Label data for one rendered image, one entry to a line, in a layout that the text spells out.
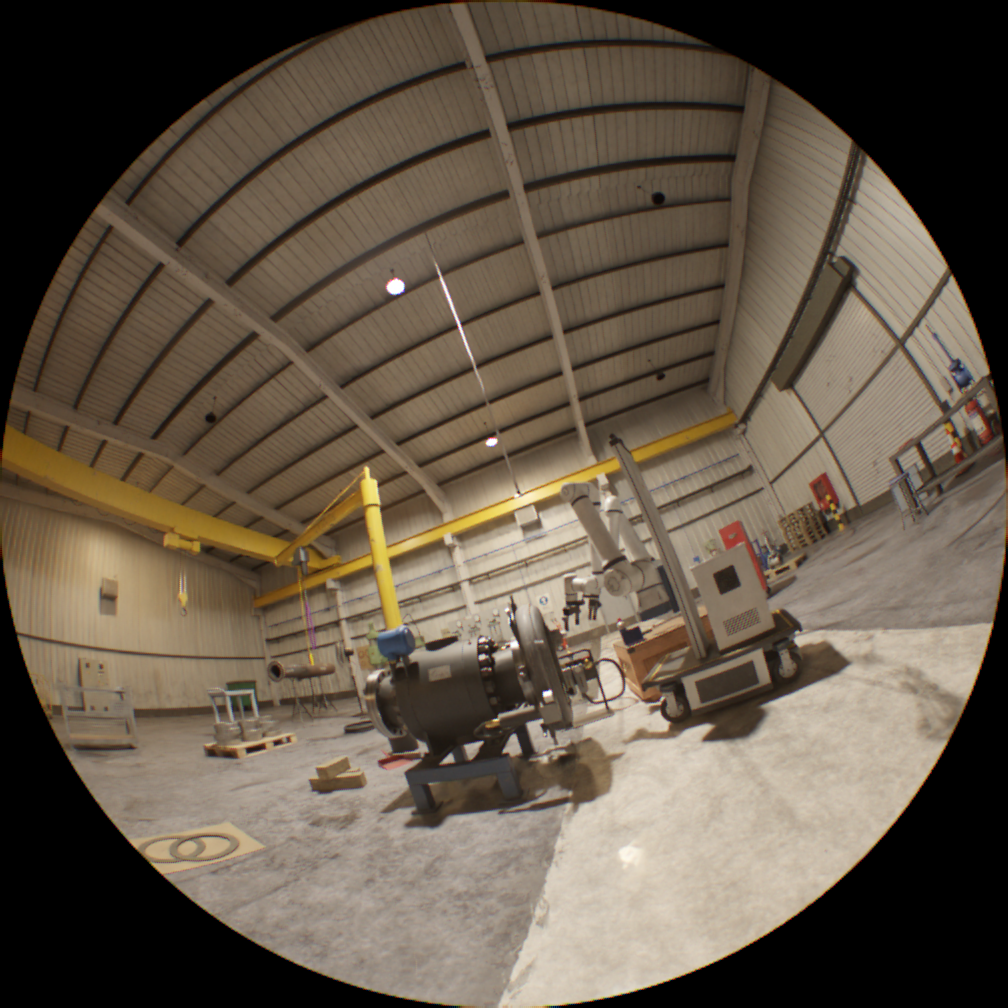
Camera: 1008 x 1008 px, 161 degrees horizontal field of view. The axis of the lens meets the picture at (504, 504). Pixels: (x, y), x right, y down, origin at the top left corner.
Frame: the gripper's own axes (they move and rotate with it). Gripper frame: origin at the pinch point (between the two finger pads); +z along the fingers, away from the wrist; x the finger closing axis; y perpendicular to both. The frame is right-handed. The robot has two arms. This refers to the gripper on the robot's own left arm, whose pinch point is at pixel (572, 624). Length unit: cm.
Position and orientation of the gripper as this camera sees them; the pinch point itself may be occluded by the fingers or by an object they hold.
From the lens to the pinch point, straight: 235.8
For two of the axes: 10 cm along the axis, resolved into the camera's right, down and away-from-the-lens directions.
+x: -6.6, 0.3, -7.5
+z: 0.7, 10.0, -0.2
